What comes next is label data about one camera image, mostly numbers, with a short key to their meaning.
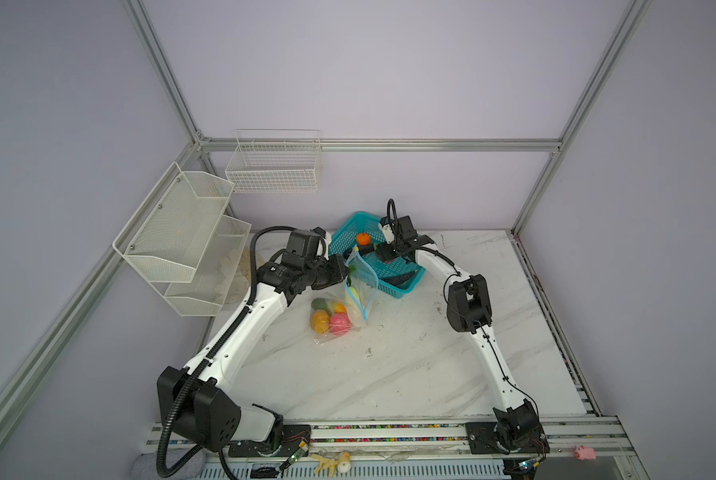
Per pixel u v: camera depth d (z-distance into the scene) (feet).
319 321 2.95
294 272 1.82
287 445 2.40
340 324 2.89
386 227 3.29
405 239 2.93
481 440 2.41
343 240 3.63
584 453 2.30
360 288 3.21
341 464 2.26
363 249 3.66
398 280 3.33
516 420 2.13
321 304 3.08
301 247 1.89
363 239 3.75
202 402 1.28
